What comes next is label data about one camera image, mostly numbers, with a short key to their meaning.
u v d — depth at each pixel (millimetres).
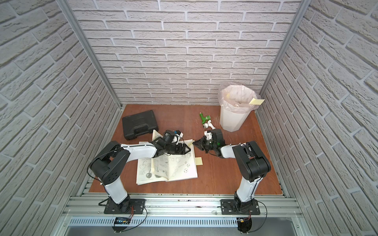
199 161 897
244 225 692
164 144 742
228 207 736
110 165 477
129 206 716
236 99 1005
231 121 955
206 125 1035
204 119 1100
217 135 756
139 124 1007
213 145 808
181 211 729
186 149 837
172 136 764
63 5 685
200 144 832
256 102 856
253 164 489
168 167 847
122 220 721
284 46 833
